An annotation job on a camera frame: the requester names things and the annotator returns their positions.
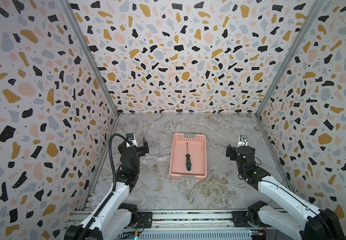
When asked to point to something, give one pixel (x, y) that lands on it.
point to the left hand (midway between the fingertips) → (134, 137)
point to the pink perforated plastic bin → (197, 150)
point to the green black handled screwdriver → (188, 159)
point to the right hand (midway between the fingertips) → (236, 142)
